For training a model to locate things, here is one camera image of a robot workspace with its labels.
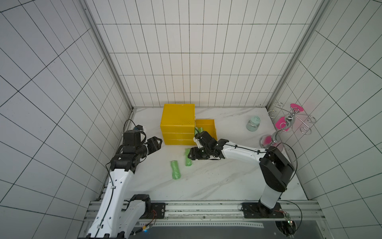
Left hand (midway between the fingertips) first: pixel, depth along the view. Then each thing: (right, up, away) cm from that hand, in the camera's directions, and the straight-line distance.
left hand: (157, 145), depth 75 cm
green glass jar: (+61, +10, +27) cm, 67 cm away
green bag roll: (+20, +7, +3) cm, 22 cm away
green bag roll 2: (+24, +6, +26) cm, 36 cm away
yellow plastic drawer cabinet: (+10, +11, +6) cm, 16 cm away
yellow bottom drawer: (+31, +9, +35) cm, 47 cm away
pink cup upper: (+80, +22, +11) cm, 84 cm away
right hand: (+18, -6, +12) cm, 22 cm away
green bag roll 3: (+16, -12, +12) cm, 23 cm away
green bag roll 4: (+9, -18, +8) cm, 21 cm away
